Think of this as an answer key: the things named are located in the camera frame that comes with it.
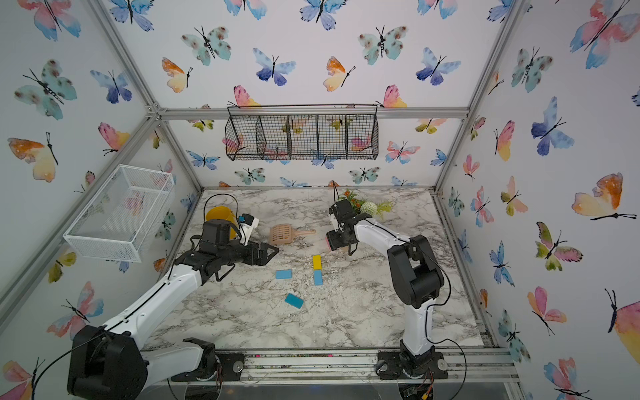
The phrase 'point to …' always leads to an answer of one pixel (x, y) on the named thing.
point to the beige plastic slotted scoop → (283, 233)
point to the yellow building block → (317, 262)
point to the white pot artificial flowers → (361, 206)
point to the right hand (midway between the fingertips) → (339, 237)
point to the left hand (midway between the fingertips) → (269, 245)
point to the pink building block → (328, 243)
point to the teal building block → (294, 301)
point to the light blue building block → (284, 274)
